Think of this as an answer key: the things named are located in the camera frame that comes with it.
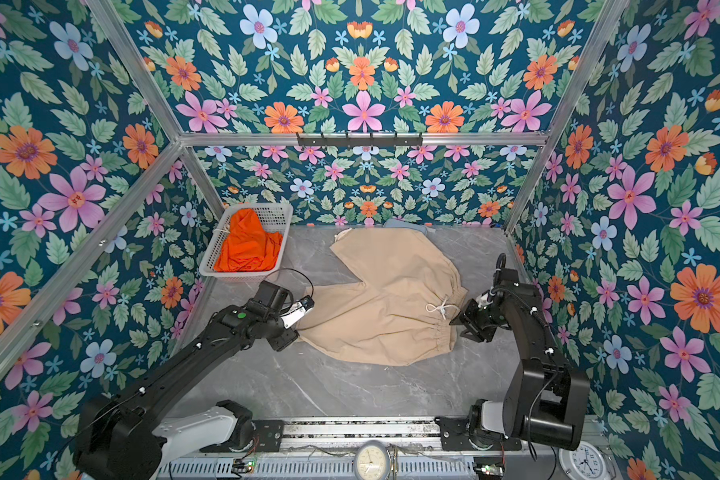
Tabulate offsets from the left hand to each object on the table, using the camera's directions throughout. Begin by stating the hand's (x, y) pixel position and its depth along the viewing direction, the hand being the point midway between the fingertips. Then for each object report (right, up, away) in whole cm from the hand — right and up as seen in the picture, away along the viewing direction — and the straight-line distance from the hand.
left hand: (290, 319), depth 82 cm
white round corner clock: (+73, -30, -14) cm, 80 cm away
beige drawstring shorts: (+33, -1, +15) cm, 36 cm away
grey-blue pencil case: (+32, +31, +37) cm, 58 cm away
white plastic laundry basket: (-18, +33, +37) cm, 52 cm away
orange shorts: (-23, +20, +24) cm, 39 cm away
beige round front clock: (+23, -29, -15) cm, 40 cm away
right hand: (+46, -1, 0) cm, 46 cm away
